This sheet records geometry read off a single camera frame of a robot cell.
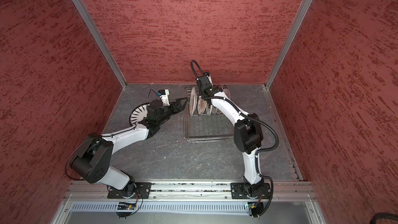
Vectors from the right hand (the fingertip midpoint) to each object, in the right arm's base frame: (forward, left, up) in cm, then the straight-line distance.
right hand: (210, 92), depth 93 cm
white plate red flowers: (-1, +6, -13) cm, 14 cm away
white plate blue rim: (-10, -1, -4) cm, 11 cm away
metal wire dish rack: (-15, +4, -16) cm, 23 cm away
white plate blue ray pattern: (-4, +48, -15) cm, 51 cm away
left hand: (-9, +15, +2) cm, 18 cm away
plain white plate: (-7, +11, +1) cm, 13 cm away
